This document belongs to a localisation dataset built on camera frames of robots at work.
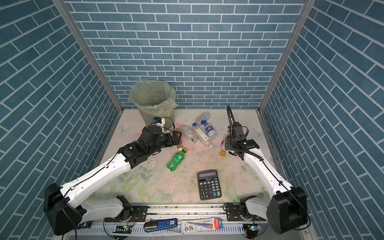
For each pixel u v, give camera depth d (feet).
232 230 2.53
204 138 3.18
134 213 2.38
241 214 2.38
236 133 2.06
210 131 3.34
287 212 1.28
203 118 3.68
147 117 3.41
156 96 3.53
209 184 2.68
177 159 2.92
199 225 2.28
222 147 3.14
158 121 2.15
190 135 3.26
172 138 2.22
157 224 2.19
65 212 1.20
